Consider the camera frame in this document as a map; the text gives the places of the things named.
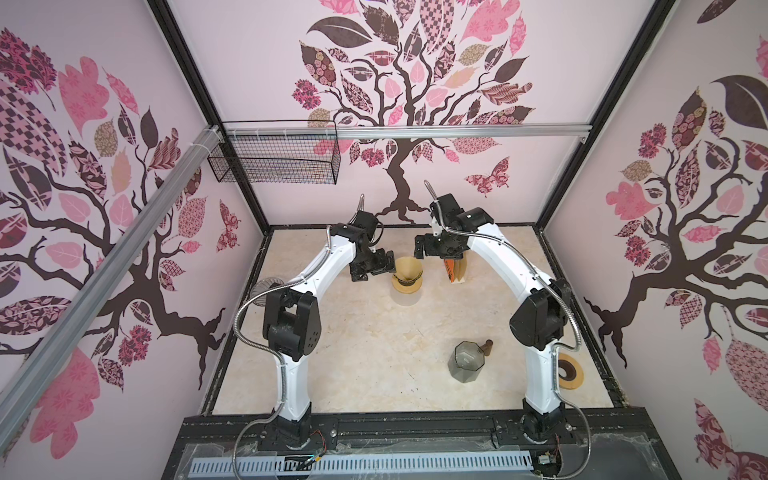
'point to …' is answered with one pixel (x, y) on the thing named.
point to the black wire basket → (278, 151)
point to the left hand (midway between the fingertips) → (381, 275)
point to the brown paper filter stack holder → (456, 268)
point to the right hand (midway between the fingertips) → (428, 249)
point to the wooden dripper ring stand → (407, 289)
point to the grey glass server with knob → (467, 360)
